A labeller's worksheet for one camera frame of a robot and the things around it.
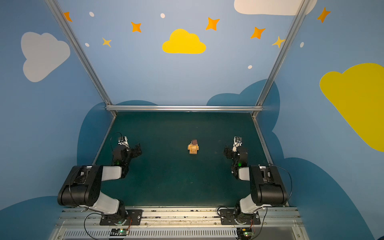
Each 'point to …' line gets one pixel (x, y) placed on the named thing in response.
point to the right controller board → (244, 233)
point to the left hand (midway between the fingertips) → (134, 145)
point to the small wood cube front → (193, 146)
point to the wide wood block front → (193, 149)
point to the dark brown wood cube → (194, 141)
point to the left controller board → (119, 232)
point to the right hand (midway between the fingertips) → (235, 144)
